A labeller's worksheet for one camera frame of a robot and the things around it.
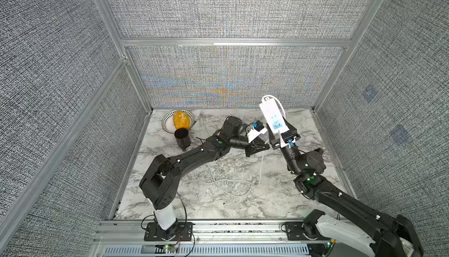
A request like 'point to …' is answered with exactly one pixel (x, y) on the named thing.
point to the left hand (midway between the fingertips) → (271, 146)
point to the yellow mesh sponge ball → (181, 119)
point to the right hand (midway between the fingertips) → (280, 117)
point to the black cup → (183, 138)
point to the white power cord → (261, 160)
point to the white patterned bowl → (168, 122)
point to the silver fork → (201, 114)
